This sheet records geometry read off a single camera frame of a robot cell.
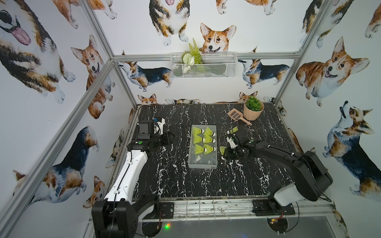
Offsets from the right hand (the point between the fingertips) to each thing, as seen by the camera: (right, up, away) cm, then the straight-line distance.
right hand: (225, 155), depth 87 cm
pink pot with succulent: (+22, +29, +15) cm, 39 cm away
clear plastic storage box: (-14, -4, +4) cm, 15 cm away
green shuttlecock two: (-17, +13, +13) cm, 25 cm away
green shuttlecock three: (-15, +3, +5) cm, 16 cm away
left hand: (-29, +14, -7) cm, 33 cm away
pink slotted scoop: (+14, +24, +27) cm, 39 cm away
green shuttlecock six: (-16, +8, +10) cm, 21 cm away
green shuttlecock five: (-1, +2, +5) cm, 6 cm away
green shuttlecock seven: (-9, +8, +10) cm, 16 cm away
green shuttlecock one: (-9, +12, +13) cm, 20 cm away
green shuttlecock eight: (-9, +3, +5) cm, 11 cm away
